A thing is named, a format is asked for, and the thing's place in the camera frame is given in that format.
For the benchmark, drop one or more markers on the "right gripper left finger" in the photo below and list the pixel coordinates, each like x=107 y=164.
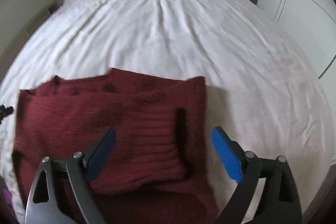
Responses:
x=73 y=181

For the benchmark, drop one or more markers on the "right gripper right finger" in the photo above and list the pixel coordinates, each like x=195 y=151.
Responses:
x=279 y=202

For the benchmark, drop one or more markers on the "white bed sheet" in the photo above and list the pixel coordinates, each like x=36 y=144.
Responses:
x=163 y=74

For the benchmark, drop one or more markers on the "dark red knit sweater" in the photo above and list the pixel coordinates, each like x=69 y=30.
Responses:
x=137 y=139

